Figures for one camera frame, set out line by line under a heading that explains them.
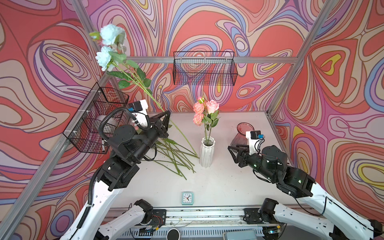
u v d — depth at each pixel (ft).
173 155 3.13
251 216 2.41
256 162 1.72
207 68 3.15
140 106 1.46
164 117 1.75
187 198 2.54
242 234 2.22
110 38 1.33
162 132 1.52
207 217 2.46
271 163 1.45
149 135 1.48
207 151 2.50
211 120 2.11
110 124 2.30
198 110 2.15
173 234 2.15
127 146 1.22
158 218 2.37
